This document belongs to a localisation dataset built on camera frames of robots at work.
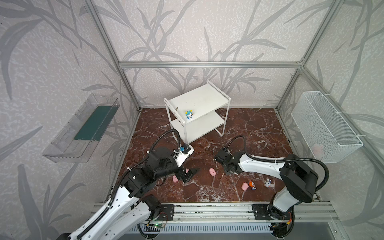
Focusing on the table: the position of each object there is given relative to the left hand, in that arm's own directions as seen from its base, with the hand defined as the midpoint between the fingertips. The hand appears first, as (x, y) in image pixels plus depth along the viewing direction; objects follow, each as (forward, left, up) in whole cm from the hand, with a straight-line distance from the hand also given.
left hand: (195, 158), depth 66 cm
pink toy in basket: (+6, -61, -3) cm, 61 cm away
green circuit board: (-24, +17, -24) cm, 37 cm away
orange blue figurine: (-5, -31, -22) cm, 38 cm away
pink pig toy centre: (+2, -10, -23) cm, 25 cm away
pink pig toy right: (-6, -27, -23) cm, 35 cm away
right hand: (+8, -21, -23) cm, 32 cm away
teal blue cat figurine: (+16, +3, +11) cm, 20 cm away
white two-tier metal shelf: (+21, -1, +8) cm, 23 cm away
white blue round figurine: (-5, -39, -22) cm, 45 cm away
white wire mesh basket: (+5, -57, +10) cm, 58 cm away
